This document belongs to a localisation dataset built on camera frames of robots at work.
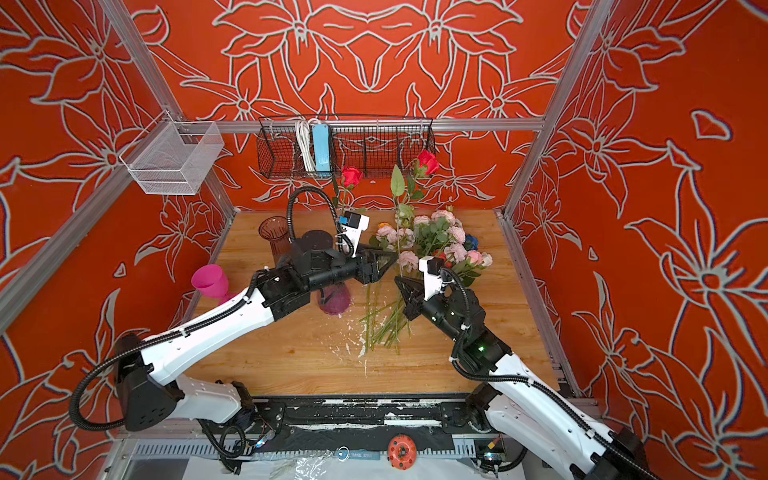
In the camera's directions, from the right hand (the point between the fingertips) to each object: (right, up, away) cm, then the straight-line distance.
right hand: (393, 279), depth 69 cm
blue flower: (+29, +8, +34) cm, 45 cm away
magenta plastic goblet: (-53, -3, +17) cm, 56 cm away
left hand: (-1, +7, -4) cm, 8 cm away
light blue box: (-21, +37, +21) cm, 48 cm away
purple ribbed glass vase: (-16, -9, +17) cm, 25 cm away
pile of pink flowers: (+8, +10, +37) cm, 39 cm away
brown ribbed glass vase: (-36, +13, +23) cm, 45 cm away
